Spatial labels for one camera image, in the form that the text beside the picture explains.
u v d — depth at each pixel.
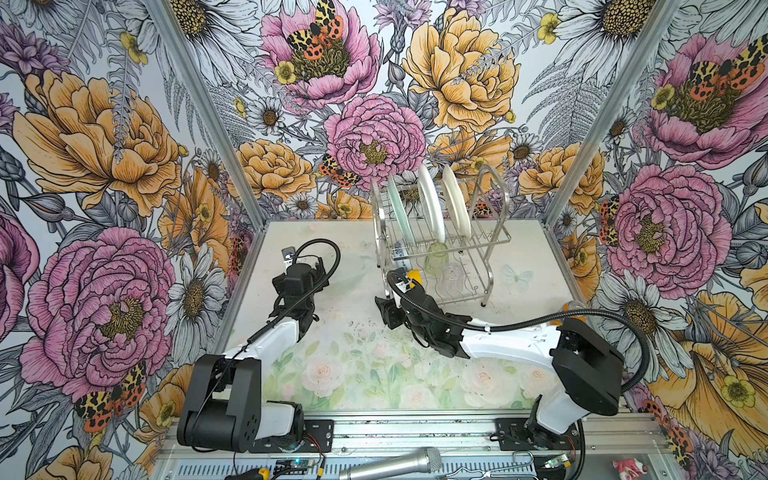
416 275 0.99
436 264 0.96
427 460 0.67
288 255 0.75
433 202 0.67
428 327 0.62
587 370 0.44
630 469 0.67
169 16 0.72
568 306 0.86
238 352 0.47
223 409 0.42
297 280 0.67
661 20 0.72
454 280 0.90
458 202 0.69
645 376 0.46
